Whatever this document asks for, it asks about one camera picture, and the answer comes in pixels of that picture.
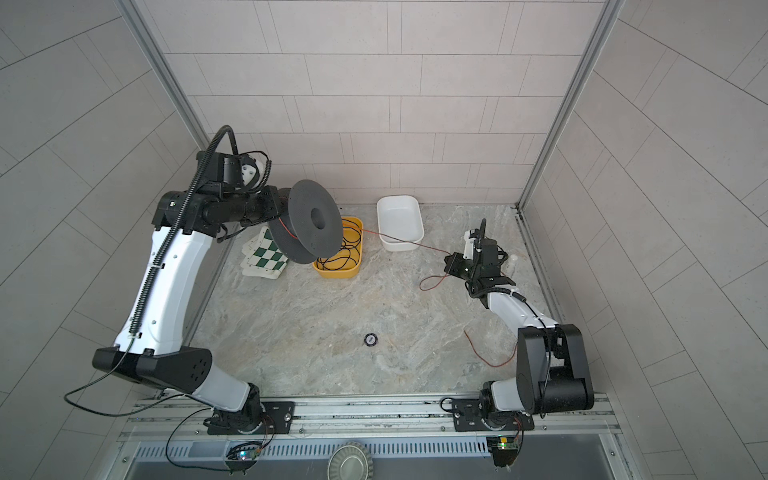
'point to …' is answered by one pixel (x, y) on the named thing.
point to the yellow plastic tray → (349, 272)
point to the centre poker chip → (370, 339)
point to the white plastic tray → (399, 220)
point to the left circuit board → (243, 451)
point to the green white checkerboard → (262, 257)
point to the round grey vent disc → (350, 461)
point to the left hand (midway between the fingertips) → (291, 197)
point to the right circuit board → (503, 445)
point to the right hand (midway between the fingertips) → (446, 256)
